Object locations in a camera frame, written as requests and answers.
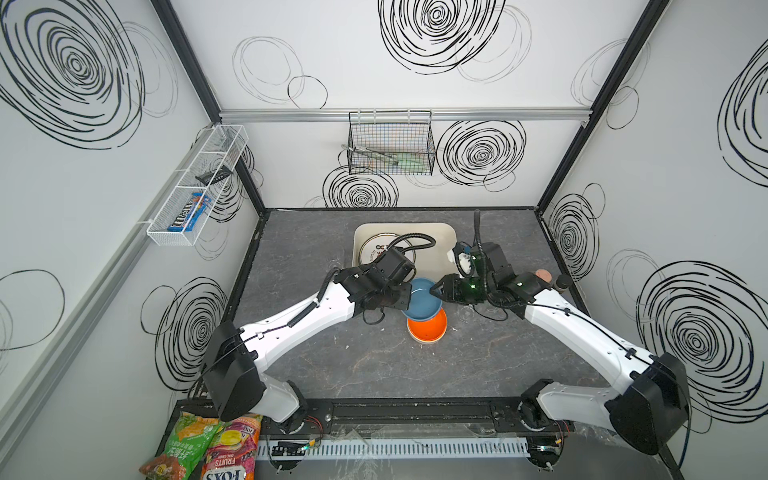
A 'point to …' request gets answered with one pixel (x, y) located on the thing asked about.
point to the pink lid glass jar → (544, 275)
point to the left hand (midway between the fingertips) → (408, 294)
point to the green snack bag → (191, 442)
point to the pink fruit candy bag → (233, 453)
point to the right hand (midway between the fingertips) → (430, 292)
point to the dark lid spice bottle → (563, 282)
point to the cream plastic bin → (429, 262)
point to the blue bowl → (423, 304)
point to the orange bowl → (429, 330)
